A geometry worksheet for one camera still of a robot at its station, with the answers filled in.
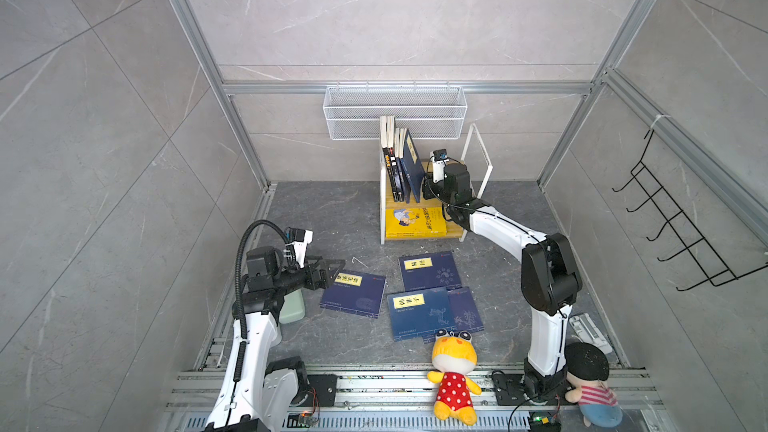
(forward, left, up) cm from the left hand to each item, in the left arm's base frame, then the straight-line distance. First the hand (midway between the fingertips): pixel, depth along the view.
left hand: (329, 256), depth 77 cm
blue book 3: (-10, -25, -18) cm, 32 cm away
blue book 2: (+4, -29, -19) cm, 35 cm away
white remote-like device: (-16, -70, -16) cm, 74 cm away
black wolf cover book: (+17, -18, +14) cm, 28 cm away
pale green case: (-7, +13, -17) cm, 22 cm away
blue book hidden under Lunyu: (-2, -5, -19) cm, 20 cm away
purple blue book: (-10, -38, -17) cm, 43 cm away
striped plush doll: (-27, -62, -10) cm, 69 cm away
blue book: (+16, -20, +15) cm, 30 cm away
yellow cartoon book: (+20, -26, -13) cm, 35 cm away
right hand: (+29, -28, +3) cm, 40 cm away
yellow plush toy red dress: (-23, -31, -11) cm, 40 cm away
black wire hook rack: (-9, -84, +13) cm, 85 cm away
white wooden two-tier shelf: (+50, -58, -12) cm, 78 cm away
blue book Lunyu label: (+24, -23, +10) cm, 35 cm away
